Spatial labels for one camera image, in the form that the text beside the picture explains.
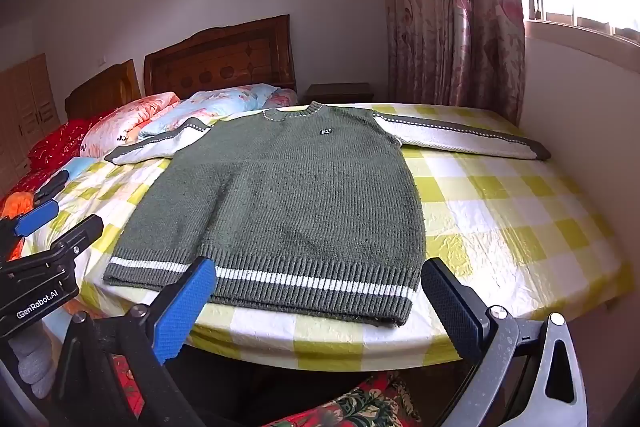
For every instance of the red green floral clothing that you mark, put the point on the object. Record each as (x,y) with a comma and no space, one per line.
(360,402)

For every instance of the light wooden wardrobe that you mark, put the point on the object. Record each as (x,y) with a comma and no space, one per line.
(30,107)

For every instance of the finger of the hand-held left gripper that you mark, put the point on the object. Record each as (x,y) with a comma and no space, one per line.
(52,184)
(37,212)

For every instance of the green knit sweater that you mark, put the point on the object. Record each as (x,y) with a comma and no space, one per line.
(280,207)

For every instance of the dark wooden nightstand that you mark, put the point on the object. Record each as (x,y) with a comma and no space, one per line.
(340,93)

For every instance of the pink floral curtain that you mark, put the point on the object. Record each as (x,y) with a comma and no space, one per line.
(450,7)

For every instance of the pink floral pillow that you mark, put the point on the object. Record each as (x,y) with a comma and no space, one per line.
(125,122)

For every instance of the large dark wooden headboard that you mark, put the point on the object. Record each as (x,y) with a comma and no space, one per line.
(220,62)

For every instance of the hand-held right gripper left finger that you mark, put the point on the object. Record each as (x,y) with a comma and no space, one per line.
(185,307)

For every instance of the small wooden headboard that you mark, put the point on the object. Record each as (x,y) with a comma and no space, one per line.
(105,92)

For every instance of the bed with yellow checked sheet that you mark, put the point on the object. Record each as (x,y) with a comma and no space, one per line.
(500,217)

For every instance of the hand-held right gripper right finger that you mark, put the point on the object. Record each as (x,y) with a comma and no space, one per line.
(450,309)

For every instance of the red patterned quilt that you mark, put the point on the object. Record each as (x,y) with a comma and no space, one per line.
(60,139)

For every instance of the person's left hand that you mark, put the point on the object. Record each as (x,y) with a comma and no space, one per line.
(32,362)

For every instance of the orange cloth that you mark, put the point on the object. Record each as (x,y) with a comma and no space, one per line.
(15,204)

